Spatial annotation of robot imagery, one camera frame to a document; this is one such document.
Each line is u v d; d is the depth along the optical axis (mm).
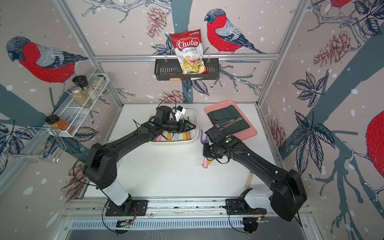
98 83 844
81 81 731
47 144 662
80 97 714
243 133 1018
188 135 999
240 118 1104
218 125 1070
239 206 666
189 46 817
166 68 949
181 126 728
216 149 589
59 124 609
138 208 732
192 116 1070
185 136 997
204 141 835
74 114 744
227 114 1141
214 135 613
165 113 675
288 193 393
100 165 456
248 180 815
